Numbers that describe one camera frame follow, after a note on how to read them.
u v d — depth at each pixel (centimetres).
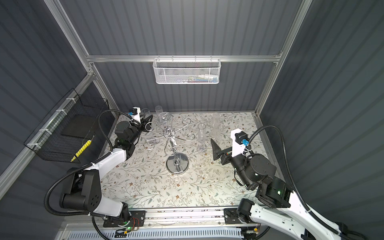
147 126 71
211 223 72
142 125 75
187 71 124
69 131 75
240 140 43
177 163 91
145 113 83
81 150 68
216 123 111
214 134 104
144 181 87
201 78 91
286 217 55
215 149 51
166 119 74
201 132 116
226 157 48
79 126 74
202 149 99
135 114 72
